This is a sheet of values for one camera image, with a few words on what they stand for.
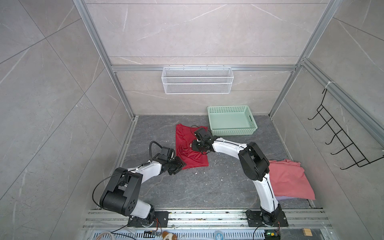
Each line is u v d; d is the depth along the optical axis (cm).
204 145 76
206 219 75
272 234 70
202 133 78
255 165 55
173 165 78
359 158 60
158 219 73
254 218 73
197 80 101
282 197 79
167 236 67
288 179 82
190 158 93
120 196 43
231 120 115
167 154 73
